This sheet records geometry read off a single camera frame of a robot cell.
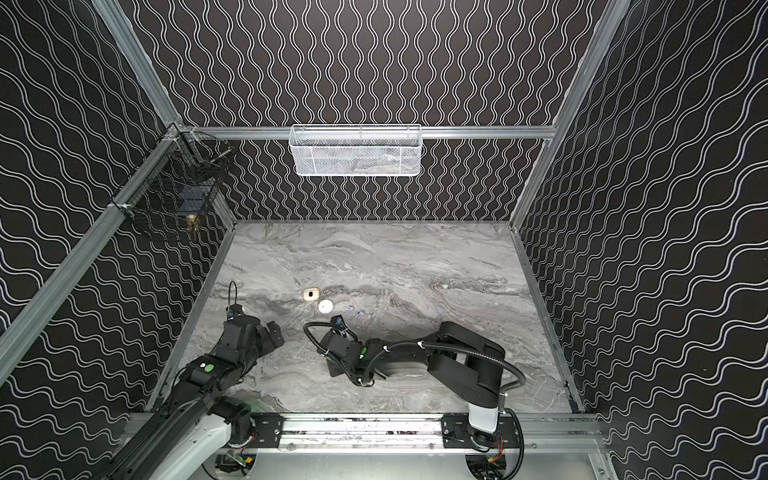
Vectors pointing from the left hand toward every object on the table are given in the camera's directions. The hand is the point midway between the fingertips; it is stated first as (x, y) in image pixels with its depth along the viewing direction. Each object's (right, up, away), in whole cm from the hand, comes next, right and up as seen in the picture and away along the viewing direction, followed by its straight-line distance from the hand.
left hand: (273, 334), depth 82 cm
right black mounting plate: (+48, -22, -7) cm, 54 cm away
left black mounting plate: (+1, -22, -6) cm, 23 cm away
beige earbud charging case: (+6, +9, +16) cm, 19 cm away
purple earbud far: (+19, +4, +15) cm, 25 cm away
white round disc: (+11, +5, +14) cm, 18 cm away
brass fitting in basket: (-23, +31, 0) cm, 38 cm away
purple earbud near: (+22, +3, +13) cm, 26 cm away
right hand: (+17, -8, +5) cm, 19 cm away
